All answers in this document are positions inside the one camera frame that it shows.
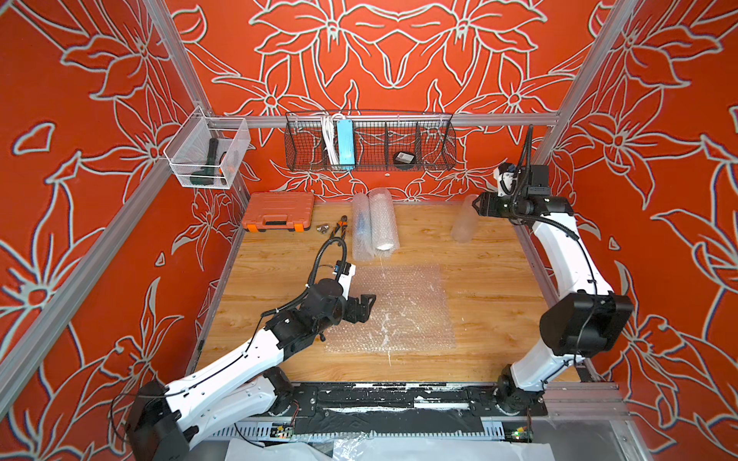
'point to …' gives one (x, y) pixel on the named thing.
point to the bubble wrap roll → (382, 219)
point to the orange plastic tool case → (279, 210)
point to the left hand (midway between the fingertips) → (364, 292)
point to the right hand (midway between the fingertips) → (478, 199)
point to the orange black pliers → (343, 223)
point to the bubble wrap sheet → (410, 311)
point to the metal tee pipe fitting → (323, 229)
